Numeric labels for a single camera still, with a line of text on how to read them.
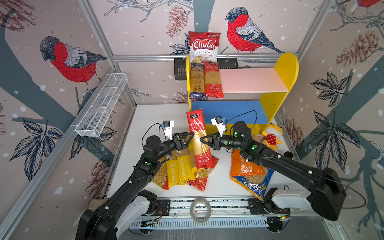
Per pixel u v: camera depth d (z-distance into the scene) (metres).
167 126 0.66
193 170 0.79
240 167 0.82
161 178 0.79
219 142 0.62
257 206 0.73
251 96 1.22
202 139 0.68
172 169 0.82
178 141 0.63
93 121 0.71
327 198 0.39
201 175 0.80
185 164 0.84
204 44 0.82
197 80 0.73
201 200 0.73
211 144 0.66
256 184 0.77
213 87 0.68
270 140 0.92
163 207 0.73
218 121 0.65
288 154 0.82
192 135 0.68
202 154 0.68
